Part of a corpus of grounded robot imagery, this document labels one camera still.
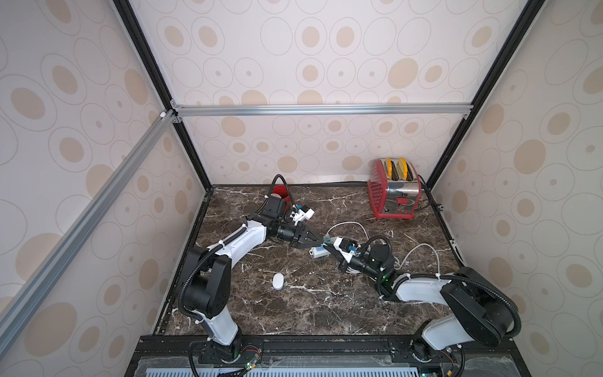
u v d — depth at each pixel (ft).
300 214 2.59
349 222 2.86
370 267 2.26
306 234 2.43
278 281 2.87
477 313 1.43
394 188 3.17
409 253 3.11
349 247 2.17
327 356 2.39
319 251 3.05
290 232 2.39
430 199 3.83
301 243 2.39
